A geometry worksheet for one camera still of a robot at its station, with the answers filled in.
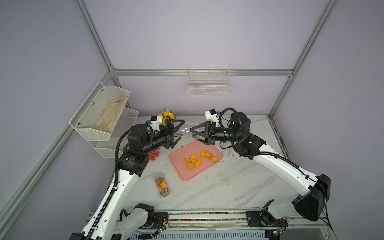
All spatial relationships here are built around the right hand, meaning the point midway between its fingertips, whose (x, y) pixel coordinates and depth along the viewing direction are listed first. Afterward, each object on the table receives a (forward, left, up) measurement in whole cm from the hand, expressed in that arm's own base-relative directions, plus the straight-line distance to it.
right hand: (190, 138), depth 58 cm
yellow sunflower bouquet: (+29, +15, -15) cm, 35 cm away
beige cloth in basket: (+24, +45, -9) cm, 52 cm away
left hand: (+5, +3, -1) cm, 6 cm away
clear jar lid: (0, -18, -40) cm, 43 cm away
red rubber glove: (+16, +27, -39) cm, 50 cm away
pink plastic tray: (+15, +11, -40) cm, 44 cm away
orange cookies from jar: (+9, 0, -38) cm, 39 cm away
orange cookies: (+14, -9, -37) cm, 40 cm away
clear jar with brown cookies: (-6, +18, -36) cm, 41 cm away
